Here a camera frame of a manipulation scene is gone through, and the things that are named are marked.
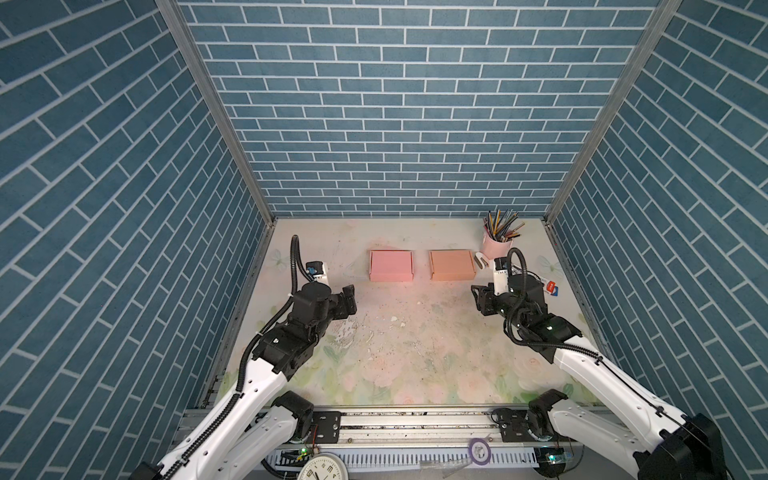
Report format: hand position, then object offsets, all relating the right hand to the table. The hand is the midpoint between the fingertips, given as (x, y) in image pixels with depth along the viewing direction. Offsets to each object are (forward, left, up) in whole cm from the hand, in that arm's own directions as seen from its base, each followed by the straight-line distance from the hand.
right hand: (478, 283), depth 81 cm
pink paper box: (+15, +26, -14) cm, 33 cm away
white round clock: (-43, +35, -14) cm, 57 cm away
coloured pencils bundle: (+30, -11, -7) cm, 32 cm away
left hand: (-7, +36, +4) cm, 37 cm away
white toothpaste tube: (+12, -28, -17) cm, 34 cm away
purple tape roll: (-37, 0, -18) cm, 41 cm away
